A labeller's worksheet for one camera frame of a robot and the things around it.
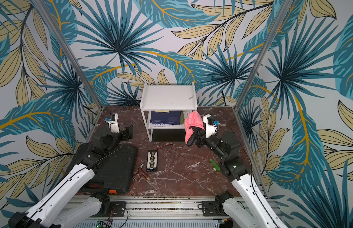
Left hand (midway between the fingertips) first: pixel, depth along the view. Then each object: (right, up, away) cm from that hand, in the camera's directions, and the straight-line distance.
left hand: (126, 126), depth 75 cm
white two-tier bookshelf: (+21, +15, +2) cm, 26 cm away
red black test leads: (+21, -13, +23) cm, 34 cm away
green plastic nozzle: (+51, -26, +13) cm, 59 cm away
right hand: (+35, 0, -9) cm, 36 cm away
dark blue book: (+20, +5, +14) cm, 25 cm away
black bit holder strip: (+11, -22, +15) cm, 29 cm away
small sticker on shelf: (+34, +16, +3) cm, 38 cm away
